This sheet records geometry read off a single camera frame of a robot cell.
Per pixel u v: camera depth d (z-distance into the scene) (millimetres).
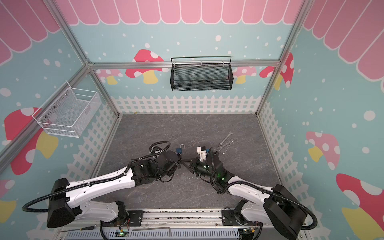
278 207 417
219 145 1025
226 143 1026
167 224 738
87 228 712
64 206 391
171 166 556
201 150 750
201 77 940
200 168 682
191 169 680
